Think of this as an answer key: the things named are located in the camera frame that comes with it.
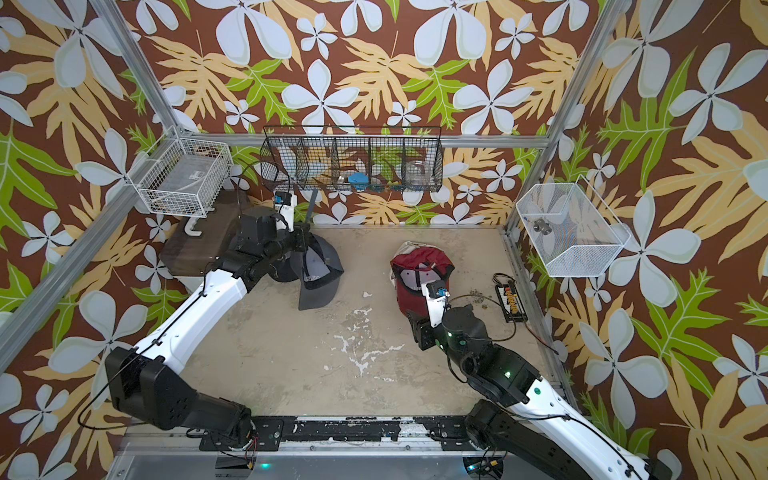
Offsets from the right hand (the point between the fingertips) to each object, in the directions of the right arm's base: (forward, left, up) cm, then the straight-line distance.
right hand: (413, 308), depth 69 cm
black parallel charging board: (+15, -36, -24) cm, 46 cm away
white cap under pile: (+37, -2, -20) cm, 42 cm away
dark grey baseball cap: (+24, +29, -16) cm, 41 cm away
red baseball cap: (+25, -3, -17) cm, 31 cm away
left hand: (+23, +27, +7) cm, 36 cm away
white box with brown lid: (+30, +69, -10) cm, 76 cm away
